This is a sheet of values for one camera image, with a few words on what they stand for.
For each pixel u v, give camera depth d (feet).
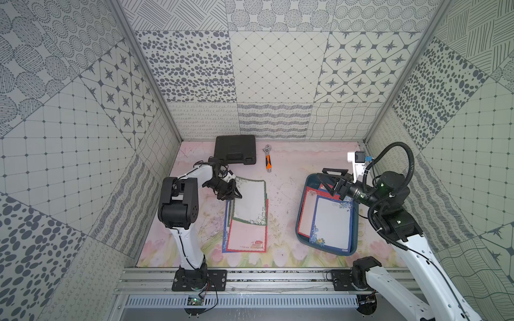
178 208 1.72
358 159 1.81
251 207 3.19
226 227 2.88
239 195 3.03
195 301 2.35
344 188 1.80
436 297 1.32
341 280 2.41
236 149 3.71
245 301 2.30
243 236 2.81
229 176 3.04
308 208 3.02
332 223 2.89
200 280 2.17
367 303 2.41
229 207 3.06
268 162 3.63
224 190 2.77
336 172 2.09
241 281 2.48
